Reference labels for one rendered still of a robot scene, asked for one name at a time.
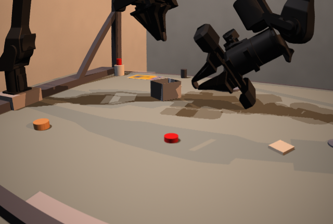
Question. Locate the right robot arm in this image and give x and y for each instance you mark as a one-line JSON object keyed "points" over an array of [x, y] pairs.
{"points": [[19, 47]]}

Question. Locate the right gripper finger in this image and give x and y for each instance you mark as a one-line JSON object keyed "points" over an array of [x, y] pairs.
{"points": [[161, 15], [148, 17]]}

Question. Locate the tan flat rectangular pad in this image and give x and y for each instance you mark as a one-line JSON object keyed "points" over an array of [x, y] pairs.
{"points": [[281, 147]]}

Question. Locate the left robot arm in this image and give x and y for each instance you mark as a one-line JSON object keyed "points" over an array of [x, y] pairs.
{"points": [[295, 25]]}

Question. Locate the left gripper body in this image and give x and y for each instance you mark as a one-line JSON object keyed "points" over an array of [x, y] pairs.
{"points": [[237, 61]]}

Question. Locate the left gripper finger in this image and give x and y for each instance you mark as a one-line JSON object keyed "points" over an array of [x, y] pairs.
{"points": [[207, 70], [217, 83]]}

